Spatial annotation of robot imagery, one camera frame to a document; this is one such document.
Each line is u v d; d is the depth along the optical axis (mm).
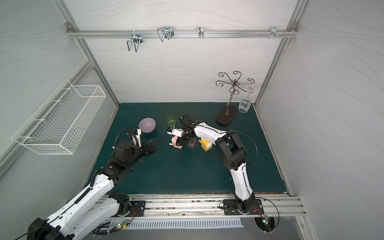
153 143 711
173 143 924
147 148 697
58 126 680
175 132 843
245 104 910
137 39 784
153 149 714
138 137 700
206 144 902
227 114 1112
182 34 793
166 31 763
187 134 718
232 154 535
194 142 980
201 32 783
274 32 766
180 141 841
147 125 1038
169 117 1010
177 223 703
